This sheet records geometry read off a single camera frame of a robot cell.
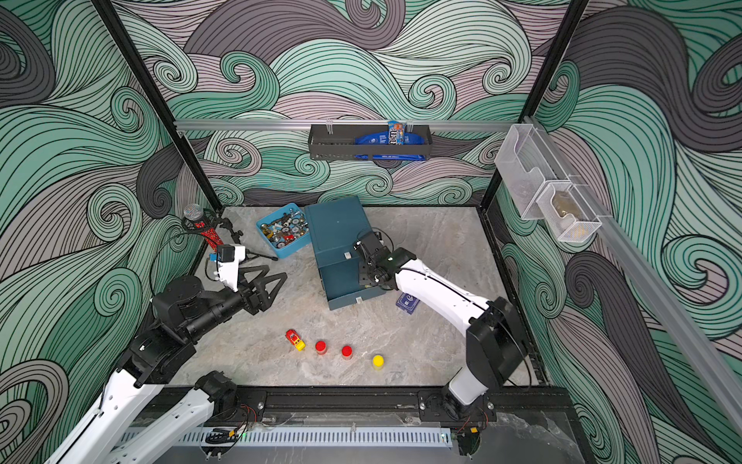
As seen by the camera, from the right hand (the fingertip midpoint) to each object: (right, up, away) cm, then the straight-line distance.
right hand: (373, 272), depth 85 cm
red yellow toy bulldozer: (-23, -19, -1) cm, 30 cm away
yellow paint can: (+1, -24, -5) cm, 25 cm away
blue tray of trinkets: (-34, +13, +28) cm, 46 cm away
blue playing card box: (+11, -11, +6) cm, 17 cm away
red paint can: (-15, -21, -3) cm, 26 cm away
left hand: (-22, +4, -21) cm, 31 cm away
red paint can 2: (-8, -22, -3) cm, 24 cm away
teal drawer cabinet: (-12, +14, +1) cm, 18 cm away
